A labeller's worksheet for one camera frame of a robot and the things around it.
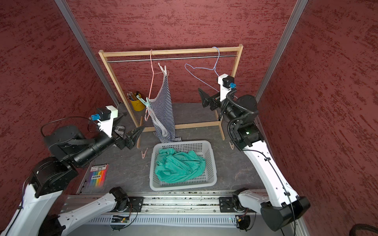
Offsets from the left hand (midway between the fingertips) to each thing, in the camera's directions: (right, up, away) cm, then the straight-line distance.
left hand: (134, 124), depth 53 cm
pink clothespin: (-10, -22, +37) cm, 44 cm away
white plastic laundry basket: (+30, -33, +30) cm, 53 cm away
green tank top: (+12, -24, +23) cm, 35 cm away
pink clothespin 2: (+47, -17, +42) cm, 66 cm away
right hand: (+28, +15, +6) cm, 32 cm away
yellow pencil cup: (-21, +11, +57) cm, 62 cm away
